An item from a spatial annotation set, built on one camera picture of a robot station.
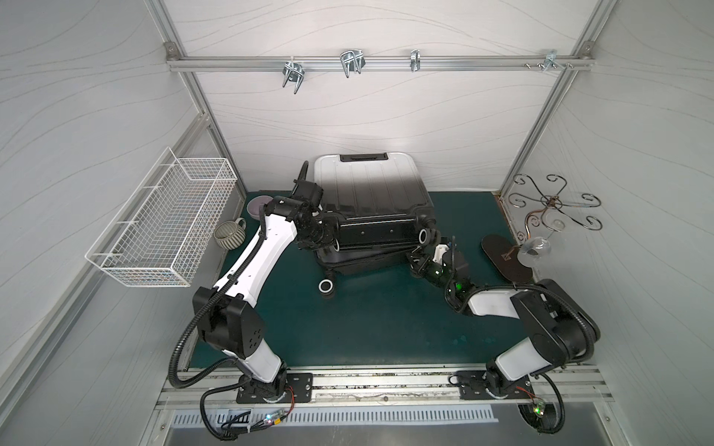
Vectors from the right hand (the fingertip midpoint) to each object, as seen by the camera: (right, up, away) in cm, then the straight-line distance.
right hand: (406, 253), depth 89 cm
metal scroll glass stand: (+38, +13, -15) cm, 43 cm away
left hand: (-23, +4, -9) cm, 25 cm away
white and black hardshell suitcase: (-9, +15, -3) cm, 18 cm away
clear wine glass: (+34, +3, -14) cm, 37 cm away
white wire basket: (-65, +7, -20) cm, 69 cm away
